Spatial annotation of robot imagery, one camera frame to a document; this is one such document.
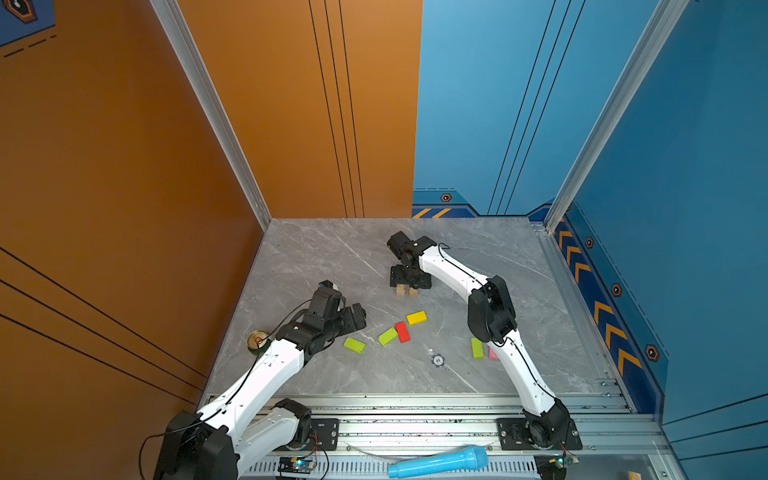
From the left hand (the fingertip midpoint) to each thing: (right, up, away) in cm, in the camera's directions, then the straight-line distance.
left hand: (354, 313), depth 84 cm
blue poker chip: (+24, -14, +1) cm, 28 cm away
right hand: (+14, +6, +16) cm, 23 cm away
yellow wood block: (+19, -3, +10) cm, 22 cm away
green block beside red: (+9, -8, +5) cm, 13 cm away
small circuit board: (-12, -33, -13) cm, 38 cm away
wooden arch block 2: (+18, +4, +13) cm, 22 cm away
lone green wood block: (0, -10, +3) cm, 11 cm away
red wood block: (+14, -8, +7) cm, 18 cm away
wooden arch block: (+14, +5, +13) cm, 19 cm away
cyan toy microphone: (+29, -29, -17) cm, 45 cm away
